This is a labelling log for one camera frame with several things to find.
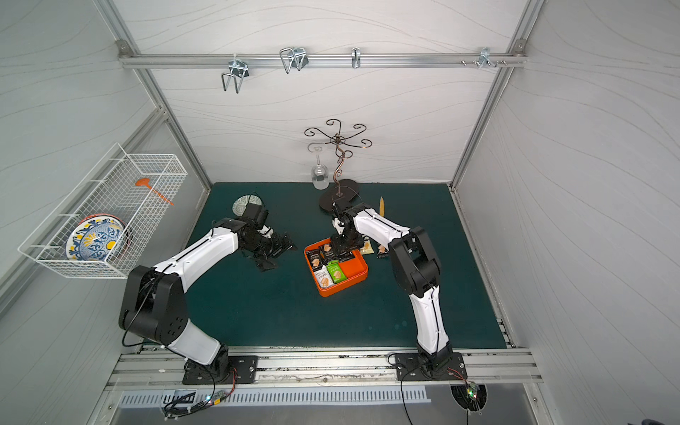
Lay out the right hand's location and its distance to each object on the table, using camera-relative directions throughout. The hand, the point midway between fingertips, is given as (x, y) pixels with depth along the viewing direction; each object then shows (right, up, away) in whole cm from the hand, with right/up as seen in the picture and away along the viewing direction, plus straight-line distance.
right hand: (343, 247), depth 96 cm
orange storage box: (+4, -8, -3) cm, 10 cm away
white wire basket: (-61, +21, -19) cm, 67 cm away
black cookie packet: (-10, -3, -3) cm, 11 cm away
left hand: (-17, -1, -11) cm, 20 cm away
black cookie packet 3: (+15, -2, +1) cm, 15 cm away
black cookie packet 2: (-6, -2, -1) cm, 6 cm away
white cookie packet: (-7, -9, -8) cm, 14 cm away
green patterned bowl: (-44, +16, +12) cm, 48 cm away
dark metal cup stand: (-2, +21, +19) cm, 28 cm away
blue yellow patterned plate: (-58, +7, -34) cm, 68 cm away
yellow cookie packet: (+9, -1, +2) cm, 9 cm away
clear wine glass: (-8, +27, -1) cm, 28 cm away
